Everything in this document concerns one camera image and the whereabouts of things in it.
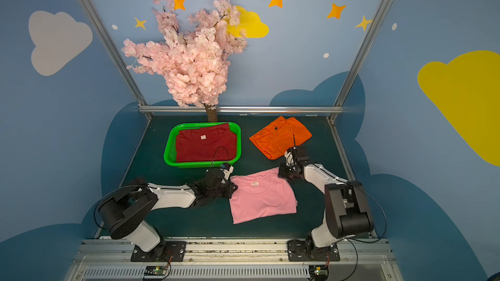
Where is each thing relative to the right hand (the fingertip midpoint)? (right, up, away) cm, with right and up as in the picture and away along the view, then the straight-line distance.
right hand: (282, 171), depth 94 cm
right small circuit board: (+11, -35, -21) cm, 42 cm away
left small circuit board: (-51, -33, -22) cm, 65 cm away
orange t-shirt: (+2, +17, +19) cm, 26 cm away
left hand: (-21, -6, -4) cm, 22 cm away
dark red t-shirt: (-37, +13, +13) cm, 41 cm away
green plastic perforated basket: (-56, +12, +3) cm, 58 cm away
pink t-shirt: (-10, -10, -5) cm, 15 cm away
